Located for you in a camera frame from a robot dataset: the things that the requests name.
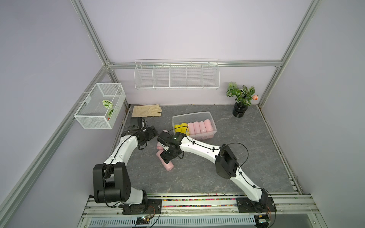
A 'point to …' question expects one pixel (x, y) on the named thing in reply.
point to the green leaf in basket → (107, 103)
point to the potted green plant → (244, 97)
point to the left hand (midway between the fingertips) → (153, 135)
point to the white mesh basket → (101, 109)
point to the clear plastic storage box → (193, 117)
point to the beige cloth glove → (146, 110)
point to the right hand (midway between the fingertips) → (168, 156)
